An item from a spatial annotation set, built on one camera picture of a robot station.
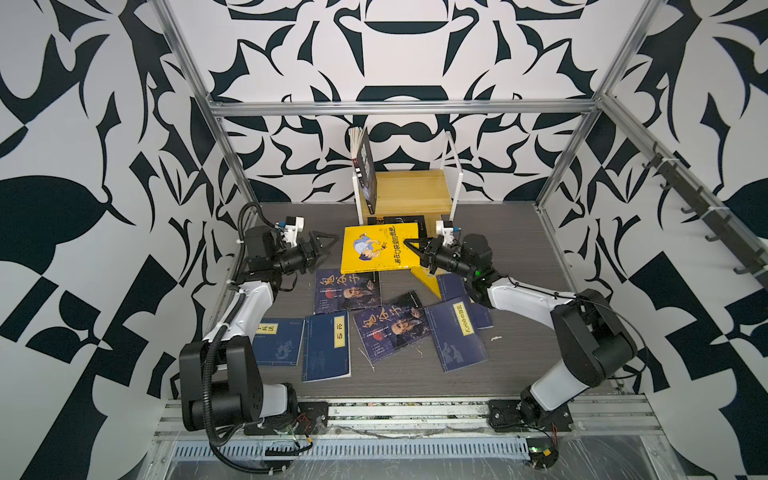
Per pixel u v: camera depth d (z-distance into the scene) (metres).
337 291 0.95
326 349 0.85
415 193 0.94
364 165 0.83
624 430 0.72
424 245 0.78
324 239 0.74
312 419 0.73
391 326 0.88
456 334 0.86
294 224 0.77
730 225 0.55
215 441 0.38
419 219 1.08
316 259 0.72
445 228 0.81
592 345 0.46
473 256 0.68
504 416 0.74
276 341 0.86
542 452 0.71
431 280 0.96
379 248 0.81
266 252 0.65
